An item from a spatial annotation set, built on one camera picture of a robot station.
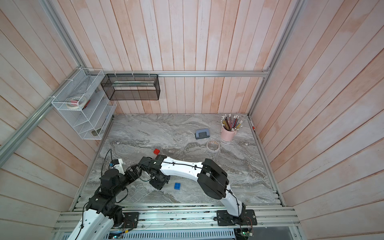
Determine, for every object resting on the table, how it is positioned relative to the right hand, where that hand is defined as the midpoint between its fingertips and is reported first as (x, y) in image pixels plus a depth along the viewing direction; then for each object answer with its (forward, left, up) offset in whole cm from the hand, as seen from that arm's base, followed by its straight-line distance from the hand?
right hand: (160, 183), depth 82 cm
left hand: (+5, +12, +5) cm, 14 cm away
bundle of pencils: (+39, -43, +6) cm, 59 cm away
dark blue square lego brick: (0, -9, -2) cm, 10 cm away
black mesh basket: (+60, +26, +23) cm, 69 cm away
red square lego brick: (+22, +6, -2) cm, 23 cm away
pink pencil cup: (+34, -42, +1) cm, 54 cm away
